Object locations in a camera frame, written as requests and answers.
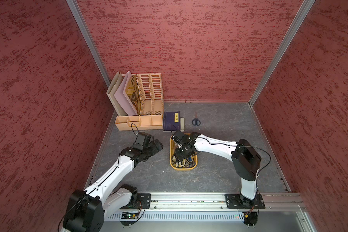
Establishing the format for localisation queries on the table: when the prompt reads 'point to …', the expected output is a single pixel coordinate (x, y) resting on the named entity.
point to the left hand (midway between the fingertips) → (157, 151)
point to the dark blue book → (171, 121)
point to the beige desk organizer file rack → (151, 105)
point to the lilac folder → (122, 98)
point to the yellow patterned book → (133, 93)
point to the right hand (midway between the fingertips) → (181, 158)
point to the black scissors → (189, 162)
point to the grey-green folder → (111, 89)
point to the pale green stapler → (182, 124)
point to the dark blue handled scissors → (196, 121)
